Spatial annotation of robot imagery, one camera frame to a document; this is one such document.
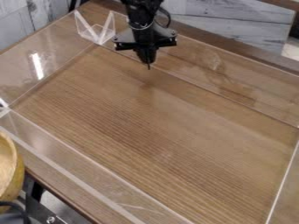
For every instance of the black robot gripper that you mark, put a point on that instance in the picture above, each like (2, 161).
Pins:
(151, 38)

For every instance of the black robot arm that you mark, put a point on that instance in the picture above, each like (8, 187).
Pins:
(143, 12)

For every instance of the brown wooden bowl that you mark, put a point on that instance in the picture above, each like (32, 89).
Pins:
(10, 169)

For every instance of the clear acrylic corner bracket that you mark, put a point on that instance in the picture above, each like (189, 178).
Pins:
(99, 34)

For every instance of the clear acrylic tray enclosure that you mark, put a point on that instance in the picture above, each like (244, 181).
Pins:
(185, 142)

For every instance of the black metal table frame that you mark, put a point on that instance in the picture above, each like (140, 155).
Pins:
(45, 207)

